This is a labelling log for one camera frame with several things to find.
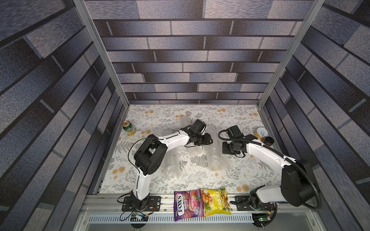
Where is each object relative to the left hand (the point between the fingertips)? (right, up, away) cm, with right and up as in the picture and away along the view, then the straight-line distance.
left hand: (212, 141), depth 89 cm
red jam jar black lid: (+38, 0, +5) cm, 39 cm away
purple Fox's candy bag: (-15, -29, -18) cm, 37 cm away
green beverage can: (-56, +10, +5) cm, 57 cm away
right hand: (+7, -4, 0) cm, 9 cm away
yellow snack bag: (-1, -27, -18) cm, 33 cm away
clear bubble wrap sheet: (+1, -10, -8) cm, 12 cm away
